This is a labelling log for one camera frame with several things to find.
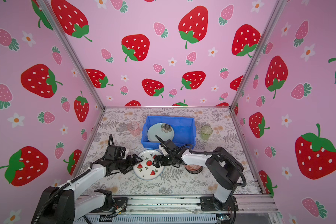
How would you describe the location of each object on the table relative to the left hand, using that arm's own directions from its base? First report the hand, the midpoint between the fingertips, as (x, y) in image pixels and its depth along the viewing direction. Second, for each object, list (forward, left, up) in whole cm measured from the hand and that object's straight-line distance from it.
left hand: (139, 162), depth 85 cm
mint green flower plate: (+26, -14, -2) cm, 30 cm away
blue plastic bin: (+30, -30, -4) cm, 43 cm away
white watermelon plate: (-3, -4, -4) cm, 6 cm away
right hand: (0, -11, 0) cm, 11 cm away
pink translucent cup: (+30, +10, -4) cm, 31 cm away
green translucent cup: (+25, -46, -1) cm, 52 cm away
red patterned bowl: (-5, -33, +3) cm, 34 cm away
